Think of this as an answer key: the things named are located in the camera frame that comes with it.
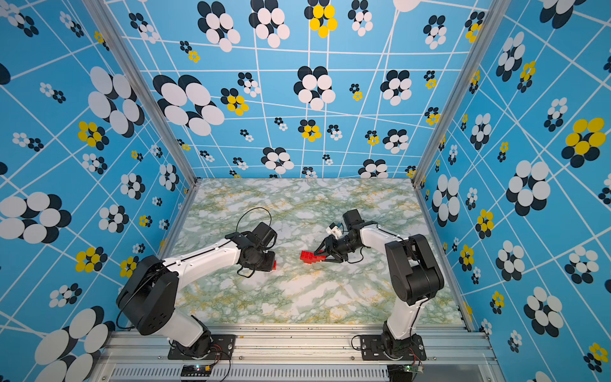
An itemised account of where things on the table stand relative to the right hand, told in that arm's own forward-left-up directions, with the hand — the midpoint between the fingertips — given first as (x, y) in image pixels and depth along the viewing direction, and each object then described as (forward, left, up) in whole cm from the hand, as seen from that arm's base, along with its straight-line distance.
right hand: (322, 255), depth 88 cm
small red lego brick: (-4, +18, 0) cm, 18 cm away
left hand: (-2, +19, -1) cm, 19 cm away
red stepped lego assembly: (0, +5, -1) cm, 5 cm away
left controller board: (-35, +39, -7) cm, 53 cm away
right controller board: (-35, -23, -5) cm, 42 cm away
